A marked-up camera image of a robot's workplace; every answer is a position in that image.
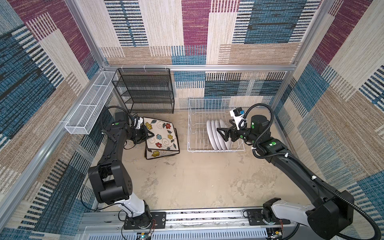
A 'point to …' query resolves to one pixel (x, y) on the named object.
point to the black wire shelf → (147, 90)
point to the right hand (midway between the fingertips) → (224, 126)
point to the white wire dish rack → (200, 112)
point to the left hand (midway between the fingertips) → (152, 132)
